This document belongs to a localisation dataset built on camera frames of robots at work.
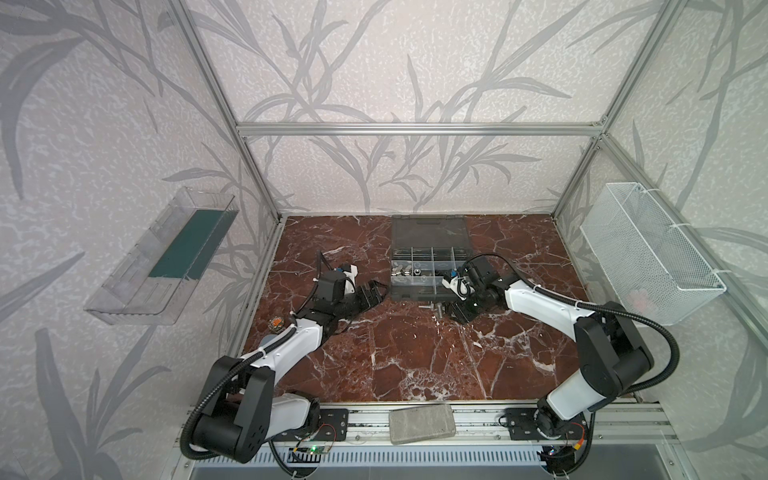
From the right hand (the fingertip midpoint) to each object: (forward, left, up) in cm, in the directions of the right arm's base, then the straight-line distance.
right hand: (456, 300), depth 91 cm
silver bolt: (0, +7, -4) cm, 8 cm away
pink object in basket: (-8, -42, +17) cm, 46 cm away
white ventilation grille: (-39, +46, -3) cm, 60 cm away
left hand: (+1, +22, +8) cm, 23 cm away
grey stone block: (-32, +12, 0) cm, 35 cm away
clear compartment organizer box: (+21, +9, -1) cm, 22 cm away
